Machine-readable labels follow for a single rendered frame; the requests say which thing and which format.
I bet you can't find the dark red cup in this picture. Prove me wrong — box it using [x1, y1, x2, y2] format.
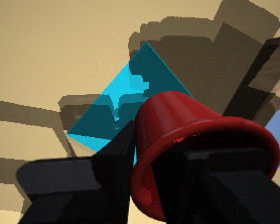
[129, 91, 280, 222]

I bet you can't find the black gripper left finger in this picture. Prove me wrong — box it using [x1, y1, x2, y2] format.
[15, 120, 136, 224]

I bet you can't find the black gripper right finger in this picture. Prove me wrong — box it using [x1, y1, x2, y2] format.
[151, 142, 272, 224]

